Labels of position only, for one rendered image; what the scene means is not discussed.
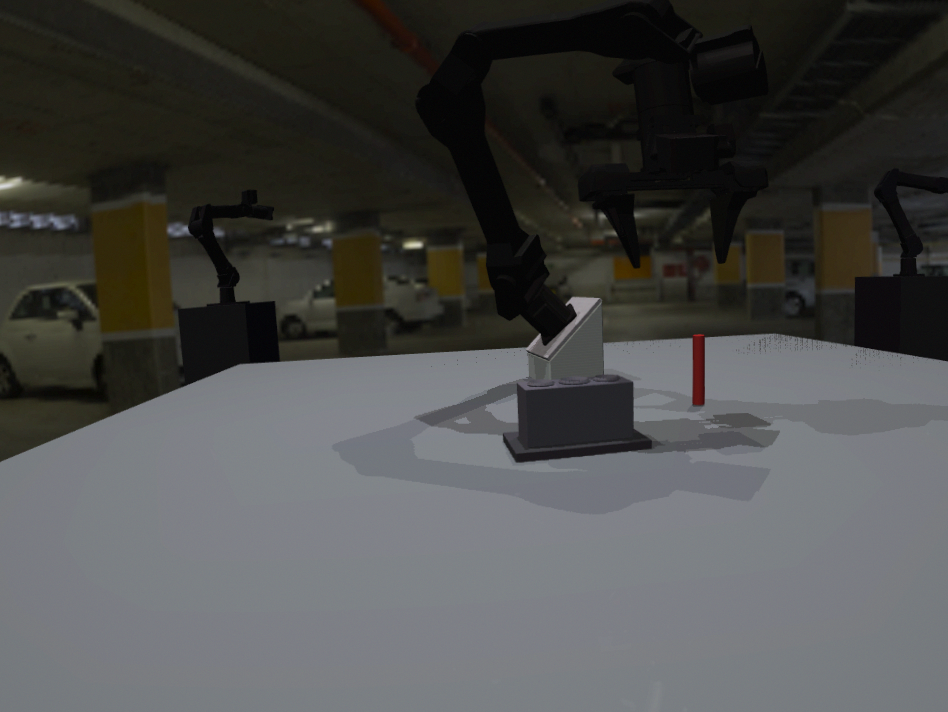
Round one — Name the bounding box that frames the red peg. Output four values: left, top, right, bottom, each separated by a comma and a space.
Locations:
692, 335, 705, 405

